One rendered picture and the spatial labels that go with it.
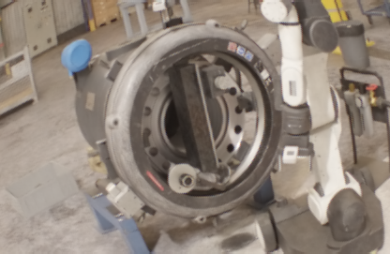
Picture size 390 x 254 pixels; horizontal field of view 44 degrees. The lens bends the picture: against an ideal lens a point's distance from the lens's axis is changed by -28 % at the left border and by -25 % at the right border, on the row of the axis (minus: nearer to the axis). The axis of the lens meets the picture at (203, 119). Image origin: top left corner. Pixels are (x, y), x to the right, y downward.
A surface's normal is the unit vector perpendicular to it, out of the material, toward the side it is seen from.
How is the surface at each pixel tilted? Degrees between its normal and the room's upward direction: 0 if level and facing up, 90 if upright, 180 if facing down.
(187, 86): 90
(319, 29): 93
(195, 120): 90
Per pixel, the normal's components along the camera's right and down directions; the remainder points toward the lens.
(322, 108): 0.14, 0.24
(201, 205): 0.49, 0.12
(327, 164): 0.06, -0.06
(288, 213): -0.08, -0.48
